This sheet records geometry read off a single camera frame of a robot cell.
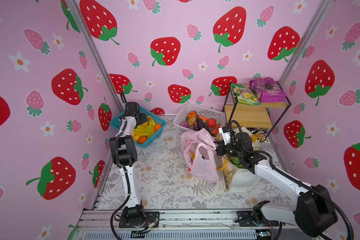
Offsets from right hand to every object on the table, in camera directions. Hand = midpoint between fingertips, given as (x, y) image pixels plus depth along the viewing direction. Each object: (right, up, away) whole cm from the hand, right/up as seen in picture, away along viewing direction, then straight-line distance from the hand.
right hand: (210, 142), depth 80 cm
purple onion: (-14, +11, +30) cm, 35 cm away
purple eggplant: (-3, +11, +31) cm, 33 cm away
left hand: (-46, +15, +26) cm, 55 cm away
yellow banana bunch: (-42, +7, +24) cm, 49 cm away
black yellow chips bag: (+35, +4, +19) cm, 40 cm away
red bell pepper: (+6, +12, +28) cm, 32 cm away
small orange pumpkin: (-8, +19, +36) cm, 41 cm away
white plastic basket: (-15, +23, +34) cm, 44 cm away
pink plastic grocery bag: (-8, -1, -17) cm, 19 cm away
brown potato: (-9, +14, +30) cm, 35 cm away
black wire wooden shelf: (+28, +16, +15) cm, 36 cm away
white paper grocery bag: (+17, -19, -5) cm, 26 cm away
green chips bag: (+11, -8, -9) cm, 16 cm away
